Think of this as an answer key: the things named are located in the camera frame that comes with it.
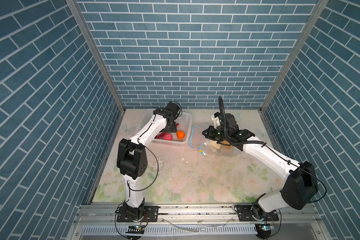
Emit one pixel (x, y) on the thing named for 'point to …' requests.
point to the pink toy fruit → (167, 136)
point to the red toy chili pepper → (160, 135)
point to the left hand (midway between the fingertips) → (167, 129)
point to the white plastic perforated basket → (183, 122)
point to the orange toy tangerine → (180, 134)
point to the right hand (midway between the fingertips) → (200, 130)
